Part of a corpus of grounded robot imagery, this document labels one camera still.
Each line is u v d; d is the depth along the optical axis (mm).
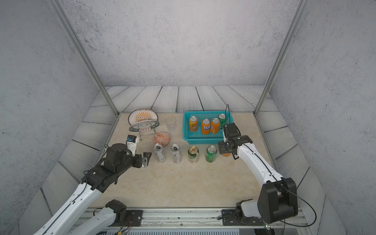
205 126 995
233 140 588
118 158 539
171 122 1084
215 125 1012
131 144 647
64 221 413
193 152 866
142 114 988
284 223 440
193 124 1016
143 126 1016
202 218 742
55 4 693
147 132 1090
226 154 886
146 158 670
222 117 1029
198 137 1048
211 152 867
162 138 1023
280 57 885
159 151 844
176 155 847
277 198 409
